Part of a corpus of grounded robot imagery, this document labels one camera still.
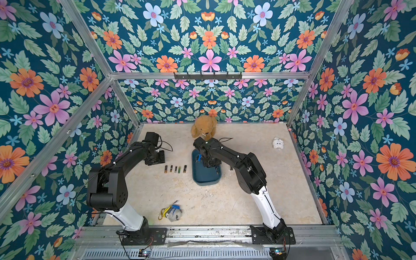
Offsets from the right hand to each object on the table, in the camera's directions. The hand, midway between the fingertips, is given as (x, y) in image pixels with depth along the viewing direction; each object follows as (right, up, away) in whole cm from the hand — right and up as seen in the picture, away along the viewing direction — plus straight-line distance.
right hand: (212, 164), depth 95 cm
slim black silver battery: (-22, -4, +1) cm, 23 cm away
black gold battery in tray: (-25, -3, +1) cm, 25 cm away
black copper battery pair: (-28, -3, +1) cm, 28 cm away
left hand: (-29, +3, -1) cm, 30 cm away
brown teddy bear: (-5, +22, +1) cm, 22 cm away
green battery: (-20, -4, +1) cm, 20 cm away
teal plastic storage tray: (-5, -6, -4) cm, 9 cm away
